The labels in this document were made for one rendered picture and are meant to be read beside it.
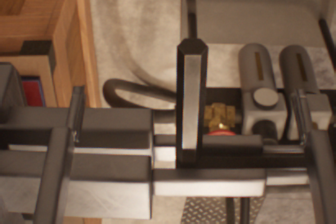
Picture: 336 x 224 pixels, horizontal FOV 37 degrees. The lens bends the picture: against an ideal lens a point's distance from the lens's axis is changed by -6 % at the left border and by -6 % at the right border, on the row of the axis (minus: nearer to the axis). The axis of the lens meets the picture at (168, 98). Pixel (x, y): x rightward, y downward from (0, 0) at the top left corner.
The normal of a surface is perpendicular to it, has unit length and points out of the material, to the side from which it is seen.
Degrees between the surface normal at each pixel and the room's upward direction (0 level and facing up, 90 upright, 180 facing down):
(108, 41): 0
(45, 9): 90
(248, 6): 0
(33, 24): 90
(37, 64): 0
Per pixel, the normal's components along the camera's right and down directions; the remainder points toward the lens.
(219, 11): -0.02, 0.69
